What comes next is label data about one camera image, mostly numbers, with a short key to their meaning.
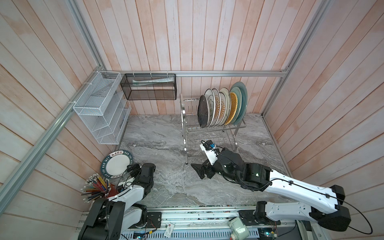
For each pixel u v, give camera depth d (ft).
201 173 1.85
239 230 2.19
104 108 2.37
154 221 2.41
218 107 2.89
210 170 1.85
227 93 2.35
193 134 3.59
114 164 3.06
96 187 2.31
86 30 2.44
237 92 2.41
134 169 2.57
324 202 1.32
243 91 2.22
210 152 1.78
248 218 2.40
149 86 3.42
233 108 2.28
